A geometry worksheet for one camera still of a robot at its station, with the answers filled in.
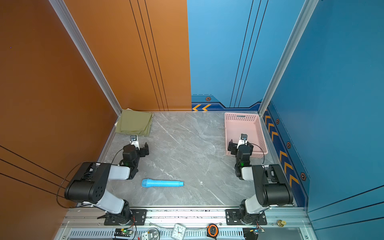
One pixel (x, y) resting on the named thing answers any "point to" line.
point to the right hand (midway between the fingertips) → (238, 141)
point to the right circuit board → (252, 233)
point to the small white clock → (178, 231)
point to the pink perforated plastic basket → (237, 123)
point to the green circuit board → (123, 232)
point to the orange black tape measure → (212, 230)
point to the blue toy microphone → (150, 183)
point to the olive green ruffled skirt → (134, 122)
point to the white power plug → (152, 234)
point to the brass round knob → (281, 223)
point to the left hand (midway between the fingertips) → (138, 142)
